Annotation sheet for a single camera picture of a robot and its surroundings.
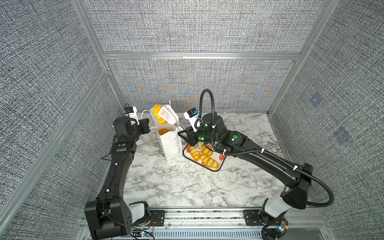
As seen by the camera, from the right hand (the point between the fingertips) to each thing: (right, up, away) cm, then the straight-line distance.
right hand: (180, 130), depth 68 cm
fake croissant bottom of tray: (+16, -20, +22) cm, 34 cm away
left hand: (-17, +6, +11) cm, 22 cm away
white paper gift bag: (-6, -3, +7) cm, 10 cm away
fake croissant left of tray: (+7, -15, +25) cm, 30 cm away
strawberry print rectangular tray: (+23, -18, +27) cm, 40 cm away
